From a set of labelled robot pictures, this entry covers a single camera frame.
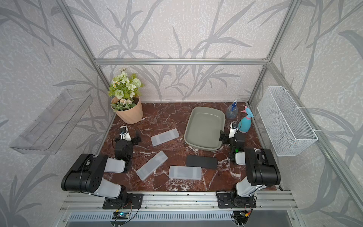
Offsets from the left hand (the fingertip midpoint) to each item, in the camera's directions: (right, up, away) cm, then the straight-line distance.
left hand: (130, 130), depth 89 cm
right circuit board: (+64, -42, -18) cm, 79 cm away
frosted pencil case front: (+38, -24, -7) cm, 46 cm away
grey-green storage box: (+48, 0, +13) cm, 50 cm away
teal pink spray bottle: (+75, +4, +3) cm, 75 cm away
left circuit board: (+3, -41, -19) cm, 45 cm away
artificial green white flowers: (-4, +26, 0) cm, 26 cm away
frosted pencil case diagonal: (+11, -24, -7) cm, 27 cm away
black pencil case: (+48, -20, 0) cm, 52 cm away
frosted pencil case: (+21, -6, +9) cm, 23 cm away
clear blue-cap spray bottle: (+69, +13, +12) cm, 71 cm away
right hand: (+64, 0, +5) cm, 65 cm away
